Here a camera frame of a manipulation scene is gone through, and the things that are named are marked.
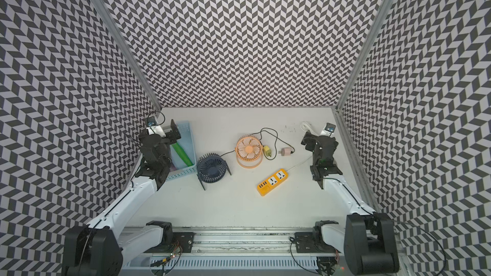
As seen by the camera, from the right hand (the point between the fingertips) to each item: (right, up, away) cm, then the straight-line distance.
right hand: (317, 136), depth 85 cm
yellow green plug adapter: (-22, -8, +10) cm, 25 cm away
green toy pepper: (-66, -8, +10) cm, 68 cm away
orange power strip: (-20, -21, +2) cm, 29 cm away
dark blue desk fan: (-47, -14, -3) cm, 49 cm away
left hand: (-67, +5, -6) cm, 67 cm away
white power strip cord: (+1, +5, +23) cm, 24 cm away
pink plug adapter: (-13, -8, +10) cm, 18 cm away
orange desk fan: (-31, -8, +6) cm, 33 cm away
